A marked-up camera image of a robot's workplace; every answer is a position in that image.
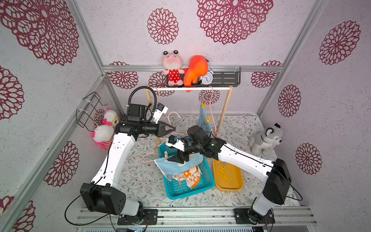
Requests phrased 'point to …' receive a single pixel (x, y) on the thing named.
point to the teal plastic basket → (178, 189)
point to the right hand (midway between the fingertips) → (169, 150)
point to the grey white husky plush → (263, 144)
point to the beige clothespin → (166, 155)
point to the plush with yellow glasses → (110, 118)
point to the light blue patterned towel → (171, 169)
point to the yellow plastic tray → (227, 177)
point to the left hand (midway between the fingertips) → (173, 130)
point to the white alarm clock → (207, 79)
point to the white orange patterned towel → (192, 177)
